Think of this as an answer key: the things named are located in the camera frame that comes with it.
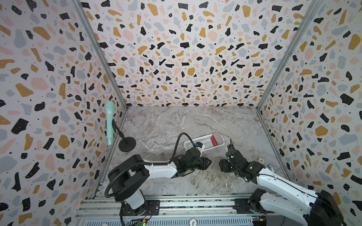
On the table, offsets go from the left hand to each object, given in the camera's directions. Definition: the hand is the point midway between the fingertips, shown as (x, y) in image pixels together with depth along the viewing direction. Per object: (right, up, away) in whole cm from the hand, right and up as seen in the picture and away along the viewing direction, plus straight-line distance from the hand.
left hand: (215, 162), depth 81 cm
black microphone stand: (-58, +7, +17) cm, 61 cm away
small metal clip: (+37, -5, +7) cm, 38 cm away
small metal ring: (+31, -2, +11) cm, 33 cm away
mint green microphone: (-57, +31, -6) cm, 65 cm away
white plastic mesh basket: (-1, +9, +20) cm, 21 cm away
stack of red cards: (+4, +11, +15) cm, 19 cm away
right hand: (+7, -2, +4) cm, 8 cm away
